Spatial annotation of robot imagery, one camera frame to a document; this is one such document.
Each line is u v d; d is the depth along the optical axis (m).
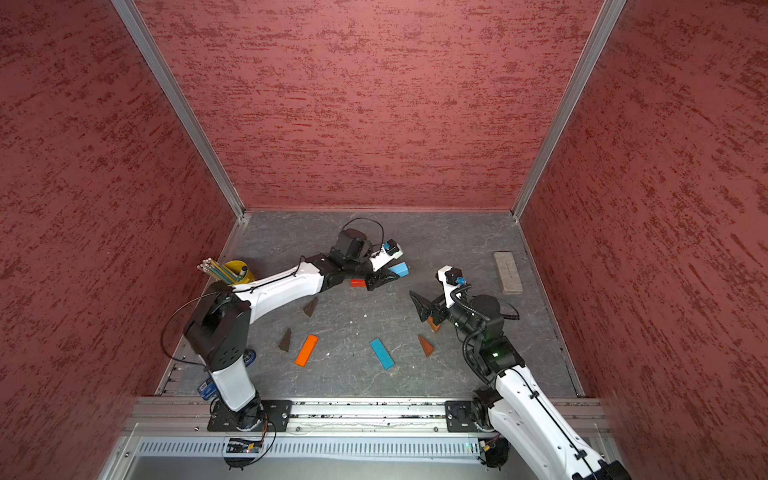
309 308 0.92
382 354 0.83
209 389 0.77
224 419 0.72
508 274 0.99
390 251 0.74
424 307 0.66
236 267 0.91
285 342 0.87
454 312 0.66
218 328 0.47
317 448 0.77
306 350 0.85
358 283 0.80
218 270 0.85
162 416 0.76
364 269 0.76
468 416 0.74
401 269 0.83
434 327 0.87
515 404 0.51
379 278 0.76
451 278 0.62
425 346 0.86
